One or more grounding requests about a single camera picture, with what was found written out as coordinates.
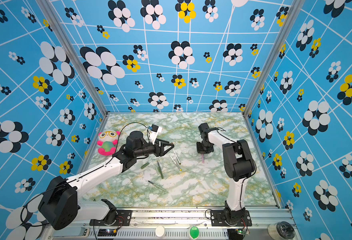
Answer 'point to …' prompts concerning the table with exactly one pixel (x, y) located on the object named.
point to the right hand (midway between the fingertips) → (202, 152)
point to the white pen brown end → (176, 156)
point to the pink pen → (203, 158)
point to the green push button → (194, 232)
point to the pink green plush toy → (107, 141)
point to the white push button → (160, 231)
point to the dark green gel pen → (157, 186)
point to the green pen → (160, 169)
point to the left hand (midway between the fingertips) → (172, 144)
